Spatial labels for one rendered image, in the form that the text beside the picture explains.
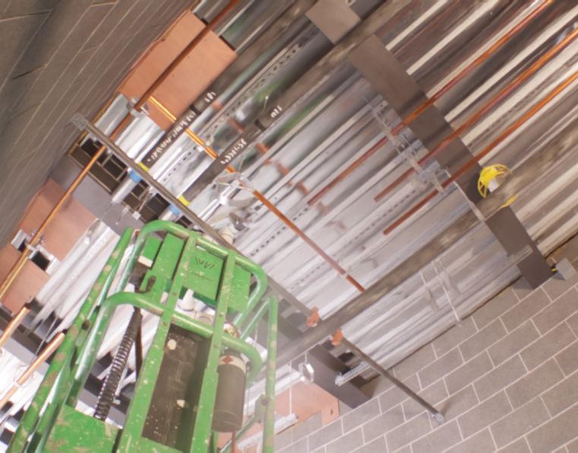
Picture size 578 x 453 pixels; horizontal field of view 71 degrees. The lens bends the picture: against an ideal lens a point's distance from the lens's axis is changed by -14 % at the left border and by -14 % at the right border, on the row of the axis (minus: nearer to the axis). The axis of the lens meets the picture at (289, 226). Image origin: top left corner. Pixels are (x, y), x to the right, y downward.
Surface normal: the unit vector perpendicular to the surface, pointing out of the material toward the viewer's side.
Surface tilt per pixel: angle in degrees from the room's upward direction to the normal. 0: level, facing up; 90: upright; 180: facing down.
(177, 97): 180
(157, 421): 90
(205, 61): 180
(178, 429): 90
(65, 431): 90
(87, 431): 90
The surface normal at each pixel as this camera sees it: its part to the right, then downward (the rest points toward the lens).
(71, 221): 0.00, 0.49
